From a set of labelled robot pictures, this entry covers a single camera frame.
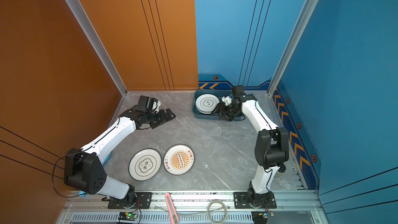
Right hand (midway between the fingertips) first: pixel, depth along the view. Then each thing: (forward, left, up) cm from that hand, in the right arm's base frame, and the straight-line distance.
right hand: (215, 114), depth 86 cm
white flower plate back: (+20, +5, -13) cm, 24 cm away
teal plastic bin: (+32, -5, -15) cm, 36 cm away
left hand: (-2, +25, 0) cm, 25 cm away
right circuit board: (-45, -20, -19) cm, 53 cm away
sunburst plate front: (-19, +21, -16) cm, 32 cm away
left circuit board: (-45, +42, -17) cm, 64 cm away
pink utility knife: (-42, +21, -16) cm, 50 cm away
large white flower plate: (-22, +39, -16) cm, 48 cm away
